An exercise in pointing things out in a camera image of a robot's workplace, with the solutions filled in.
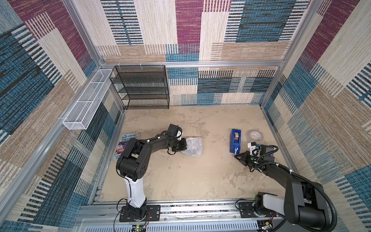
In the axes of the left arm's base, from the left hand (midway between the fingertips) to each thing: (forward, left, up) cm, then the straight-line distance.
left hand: (189, 147), depth 96 cm
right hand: (-9, -28, +2) cm, 29 cm away
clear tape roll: (+8, -46, -1) cm, 47 cm away
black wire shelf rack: (+41, +34, +18) cm, 56 cm away
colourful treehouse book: (+7, +44, 0) cm, 44 cm away
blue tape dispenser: (+2, -30, +4) cm, 30 cm away
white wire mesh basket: (0, +53, +32) cm, 62 cm away
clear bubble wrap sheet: (-2, -3, +4) cm, 5 cm away
